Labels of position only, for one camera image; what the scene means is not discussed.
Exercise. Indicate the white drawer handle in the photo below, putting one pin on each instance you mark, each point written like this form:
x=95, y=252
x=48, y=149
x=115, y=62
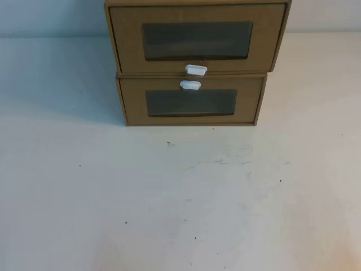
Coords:
x=190, y=85
x=196, y=70

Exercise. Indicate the cardboard drawer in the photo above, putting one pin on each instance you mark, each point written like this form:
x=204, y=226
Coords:
x=127, y=42

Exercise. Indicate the lower cardboard shoebox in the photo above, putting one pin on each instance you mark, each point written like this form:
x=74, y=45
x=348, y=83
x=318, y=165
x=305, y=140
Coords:
x=221, y=100

